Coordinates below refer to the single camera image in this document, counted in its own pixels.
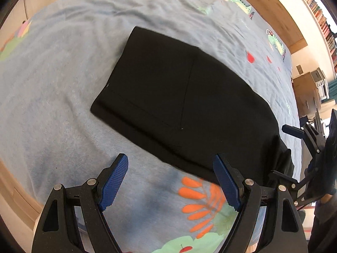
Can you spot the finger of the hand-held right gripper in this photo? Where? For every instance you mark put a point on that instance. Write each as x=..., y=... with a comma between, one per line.
x=291, y=131
x=292, y=183

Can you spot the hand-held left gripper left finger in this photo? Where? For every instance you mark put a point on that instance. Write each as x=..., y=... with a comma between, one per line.
x=114, y=181

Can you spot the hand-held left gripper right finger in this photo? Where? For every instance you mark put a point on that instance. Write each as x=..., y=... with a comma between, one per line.
x=226, y=181

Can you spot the black pants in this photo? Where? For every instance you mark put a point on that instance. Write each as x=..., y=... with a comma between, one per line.
x=184, y=97

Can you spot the wooden dresser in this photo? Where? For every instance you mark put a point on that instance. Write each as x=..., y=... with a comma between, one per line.
x=306, y=92

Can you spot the person's dark clothing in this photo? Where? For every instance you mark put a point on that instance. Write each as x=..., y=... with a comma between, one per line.
x=325, y=226

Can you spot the white printer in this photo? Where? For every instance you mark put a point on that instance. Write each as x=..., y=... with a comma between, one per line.
x=320, y=83

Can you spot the teal curtain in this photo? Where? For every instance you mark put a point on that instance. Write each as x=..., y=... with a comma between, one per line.
x=332, y=89

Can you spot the dinosaur print pillow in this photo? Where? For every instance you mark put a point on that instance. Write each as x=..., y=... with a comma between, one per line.
x=276, y=44
x=237, y=2

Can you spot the row of books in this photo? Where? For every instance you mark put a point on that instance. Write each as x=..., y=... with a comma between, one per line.
x=320, y=15

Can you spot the blue printed bed sheet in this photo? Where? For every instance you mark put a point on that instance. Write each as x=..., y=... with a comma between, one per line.
x=65, y=71

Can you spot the wooden headboard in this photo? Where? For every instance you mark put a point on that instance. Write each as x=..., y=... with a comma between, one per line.
x=273, y=8

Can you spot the wall switch plate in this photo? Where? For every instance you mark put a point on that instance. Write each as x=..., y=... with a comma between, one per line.
x=299, y=69

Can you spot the wooden bed frame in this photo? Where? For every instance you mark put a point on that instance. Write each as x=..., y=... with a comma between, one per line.
x=15, y=192

